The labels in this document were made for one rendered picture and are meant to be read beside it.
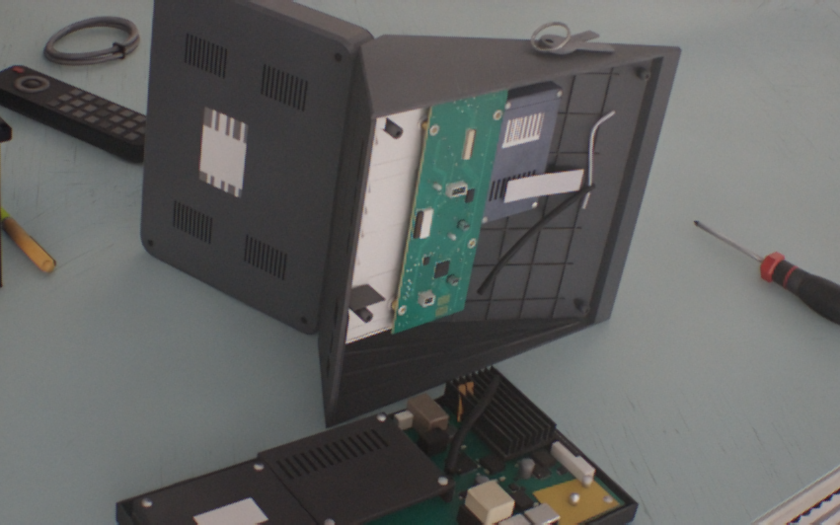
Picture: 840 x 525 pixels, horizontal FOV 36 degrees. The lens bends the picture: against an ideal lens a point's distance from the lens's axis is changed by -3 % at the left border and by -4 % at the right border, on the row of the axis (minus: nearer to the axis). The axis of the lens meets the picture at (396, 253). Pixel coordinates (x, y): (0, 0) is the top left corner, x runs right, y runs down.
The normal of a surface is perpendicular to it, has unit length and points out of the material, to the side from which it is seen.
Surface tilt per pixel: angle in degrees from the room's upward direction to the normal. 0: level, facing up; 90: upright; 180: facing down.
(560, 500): 0
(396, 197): 90
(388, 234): 90
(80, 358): 0
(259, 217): 90
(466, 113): 90
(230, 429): 0
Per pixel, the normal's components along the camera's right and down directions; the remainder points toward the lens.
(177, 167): -0.53, 0.39
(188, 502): 0.15, -0.84
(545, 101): 0.61, 0.50
